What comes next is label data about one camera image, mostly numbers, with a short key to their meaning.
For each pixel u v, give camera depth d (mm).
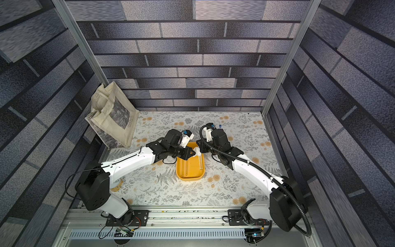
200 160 794
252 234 702
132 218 685
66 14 711
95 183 441
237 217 734
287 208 406
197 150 790
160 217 757
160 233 776
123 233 711
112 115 901
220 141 623
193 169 888
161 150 637
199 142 795
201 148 748
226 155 556
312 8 697
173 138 646
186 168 898
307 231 360
